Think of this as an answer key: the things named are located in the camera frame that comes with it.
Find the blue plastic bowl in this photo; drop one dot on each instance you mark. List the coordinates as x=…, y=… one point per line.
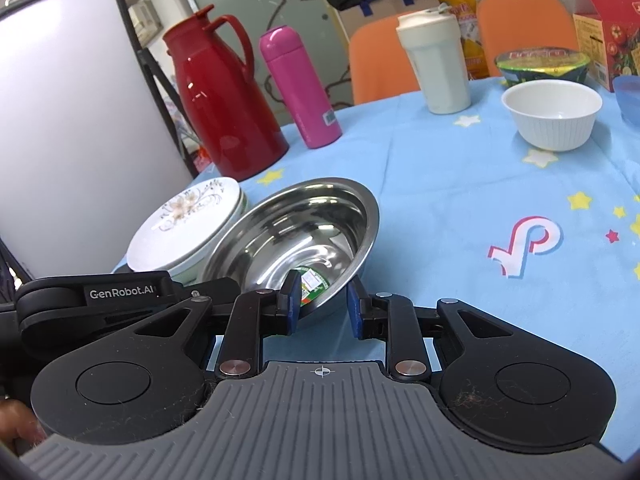
x=630, y=100

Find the red cracker box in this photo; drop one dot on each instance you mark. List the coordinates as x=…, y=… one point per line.
x=605, y=35

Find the orange chair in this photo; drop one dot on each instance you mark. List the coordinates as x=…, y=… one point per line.
x=525, y=25
x=375, y=65

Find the blue cartoon tablecloth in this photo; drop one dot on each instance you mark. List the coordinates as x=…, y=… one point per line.
x=450, y=200

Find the person's left hand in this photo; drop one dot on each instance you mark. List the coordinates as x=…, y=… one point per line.
x=17, y=420

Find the stainless steel bowl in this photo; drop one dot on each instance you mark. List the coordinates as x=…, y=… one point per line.
x=300, y=230

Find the pink thermos bottle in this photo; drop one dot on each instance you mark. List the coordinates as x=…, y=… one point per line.
x=305, y=95

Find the yellow snack bag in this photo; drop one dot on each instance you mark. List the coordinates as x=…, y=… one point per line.
x=467, y=30

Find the brown paper bag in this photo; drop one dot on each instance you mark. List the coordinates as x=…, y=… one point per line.
x=390, y=10

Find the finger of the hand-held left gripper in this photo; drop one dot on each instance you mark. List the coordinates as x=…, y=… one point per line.
x=215, y=287

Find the green instant noodle bowl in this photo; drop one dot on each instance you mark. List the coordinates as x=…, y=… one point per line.
x=545, y=67

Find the white floral plate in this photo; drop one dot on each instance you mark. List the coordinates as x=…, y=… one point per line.
x=185, y=225

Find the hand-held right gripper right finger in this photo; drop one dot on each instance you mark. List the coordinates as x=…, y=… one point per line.
x=356, y=310

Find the whiteboard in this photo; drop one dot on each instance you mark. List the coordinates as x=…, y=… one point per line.
x=75, y=135

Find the white tumbler cup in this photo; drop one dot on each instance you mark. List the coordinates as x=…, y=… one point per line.
x=440, y=70

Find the red thermos jug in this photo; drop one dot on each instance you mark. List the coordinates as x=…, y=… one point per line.
x=225, y=110

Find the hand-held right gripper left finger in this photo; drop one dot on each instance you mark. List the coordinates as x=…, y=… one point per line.
x=295, y=300

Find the white ribbed bowl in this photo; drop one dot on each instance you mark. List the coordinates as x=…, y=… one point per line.
x=550, y=120

